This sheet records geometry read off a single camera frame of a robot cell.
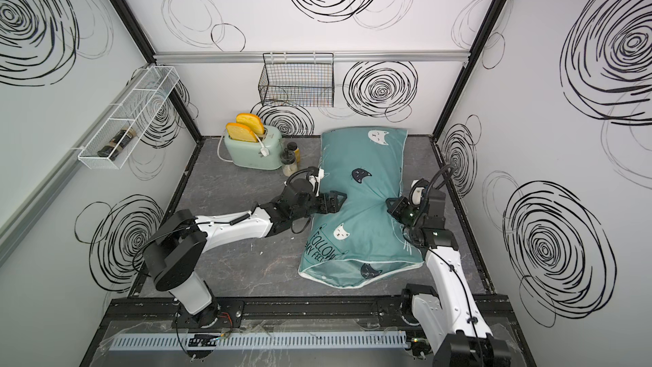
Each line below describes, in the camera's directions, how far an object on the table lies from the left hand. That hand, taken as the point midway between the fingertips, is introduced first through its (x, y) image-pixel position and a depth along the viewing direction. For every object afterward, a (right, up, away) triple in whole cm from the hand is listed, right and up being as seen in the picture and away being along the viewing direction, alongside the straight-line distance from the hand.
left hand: (338, 197), depth 83 cm
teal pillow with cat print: (+7, -12, -8) cm, 16 cm away
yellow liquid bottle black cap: (-18, +18, +22) cm, 34 cm away
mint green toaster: (-35, +15, +14) cm, 40 cm away
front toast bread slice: (-37, +23, +11) cm, 45 cm away
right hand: (+16, -1, -3) cm, 16 cm away
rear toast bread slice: (-33, +27, +14) cm, 45 cm away
